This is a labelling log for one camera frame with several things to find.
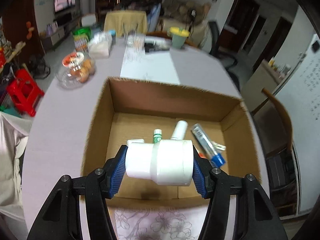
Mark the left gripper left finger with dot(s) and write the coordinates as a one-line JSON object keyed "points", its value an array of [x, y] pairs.
{"points": [[59, 217]]}

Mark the white power adapter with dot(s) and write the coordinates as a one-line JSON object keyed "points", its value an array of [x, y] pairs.
{"points": [[130, 141]]}

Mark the green yellow lidded cup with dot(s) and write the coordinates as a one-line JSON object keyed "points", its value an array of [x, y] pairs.
{"points": [[179, 36]]}

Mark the white pvc pipe fitting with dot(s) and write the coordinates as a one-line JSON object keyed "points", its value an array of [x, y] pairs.
{"points": [[167, 162]]}

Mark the white cloth covered chair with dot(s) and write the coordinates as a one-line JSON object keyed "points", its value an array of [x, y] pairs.
{"points": [[14, 137]]}

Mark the clear bottle blue cap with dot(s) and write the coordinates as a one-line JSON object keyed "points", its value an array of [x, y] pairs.
{"points": [[212, 150]]}

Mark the clear fruit bowl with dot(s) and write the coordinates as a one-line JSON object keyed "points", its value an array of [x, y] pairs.
{"points": [[76, 69]]}

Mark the green snack canister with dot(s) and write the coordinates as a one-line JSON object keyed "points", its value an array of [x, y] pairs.
{"points": [[81, 37]]}

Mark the television screen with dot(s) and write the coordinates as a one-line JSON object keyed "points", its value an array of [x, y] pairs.
{"points": [[61, 5]]}

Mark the blue white tissue pack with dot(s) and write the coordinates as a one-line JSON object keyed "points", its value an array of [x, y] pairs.
{"points": [[200, 154]]}

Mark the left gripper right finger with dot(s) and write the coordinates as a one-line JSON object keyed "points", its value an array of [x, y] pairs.
{"points": [[255, 215]]}

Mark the red plastic stool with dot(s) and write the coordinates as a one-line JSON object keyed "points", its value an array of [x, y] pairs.
{"points": [[24, 92]]}

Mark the green white glue stick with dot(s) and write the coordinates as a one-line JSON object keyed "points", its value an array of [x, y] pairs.
{"points": [[157, 135]]}

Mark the white tissue bag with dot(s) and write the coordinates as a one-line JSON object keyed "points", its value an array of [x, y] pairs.
{"points": [[100, 45]]}

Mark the wooden chair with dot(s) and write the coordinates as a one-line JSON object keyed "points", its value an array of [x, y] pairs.
{"points": [[274, 125]]}

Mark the white blue tube bottle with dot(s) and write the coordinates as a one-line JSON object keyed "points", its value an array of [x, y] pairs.
{"points": [[180, 130]]}

